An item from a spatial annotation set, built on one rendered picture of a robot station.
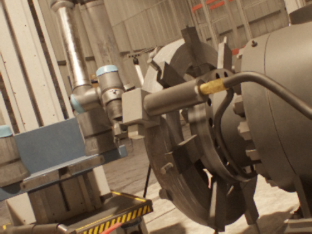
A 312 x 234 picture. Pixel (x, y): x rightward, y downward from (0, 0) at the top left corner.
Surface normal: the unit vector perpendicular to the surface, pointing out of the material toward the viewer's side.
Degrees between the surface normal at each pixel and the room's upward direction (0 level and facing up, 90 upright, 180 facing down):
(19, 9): 90
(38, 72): 90
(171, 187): 107
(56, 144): 90
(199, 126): 78
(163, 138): 83
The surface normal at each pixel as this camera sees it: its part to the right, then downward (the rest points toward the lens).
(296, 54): -0.59, -0.47
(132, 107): -0.60, -0.19
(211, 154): -0.43, 0.44
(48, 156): 0.41, -0.09
